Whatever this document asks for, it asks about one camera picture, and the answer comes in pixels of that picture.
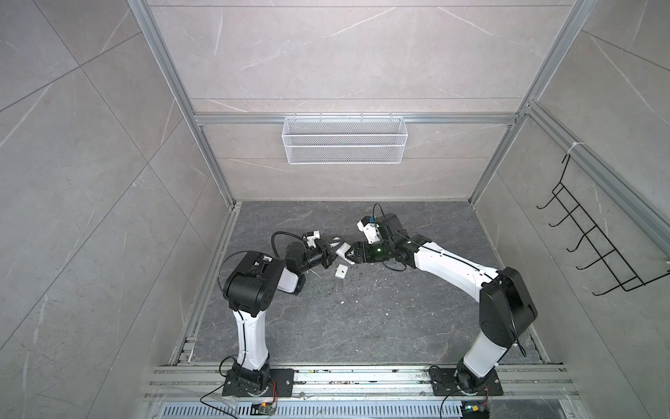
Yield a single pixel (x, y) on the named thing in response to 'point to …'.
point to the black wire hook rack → (609, 260)
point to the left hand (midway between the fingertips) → (346, 238)
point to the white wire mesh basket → (345, 140)
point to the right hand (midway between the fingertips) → (352, 252)
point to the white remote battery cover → (341, 271)
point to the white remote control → (341, 251)
